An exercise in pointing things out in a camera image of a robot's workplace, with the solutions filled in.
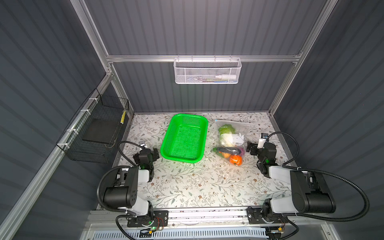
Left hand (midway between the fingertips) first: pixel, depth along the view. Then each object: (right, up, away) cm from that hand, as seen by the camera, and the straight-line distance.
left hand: (145, 150), depth 93 cm
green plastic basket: (+24, +6, +12) cm, 27 cm away
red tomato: (+55, -4, -9) cm, 56 cm away
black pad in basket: (-17, +13, -17) cm, 28 cm away
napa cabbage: (+51, +12, 0) cm, 52 cm away
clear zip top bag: (+54, +9, -4) cm, 55 cm away
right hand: (+71, +5, -1) cm, 71 cm away
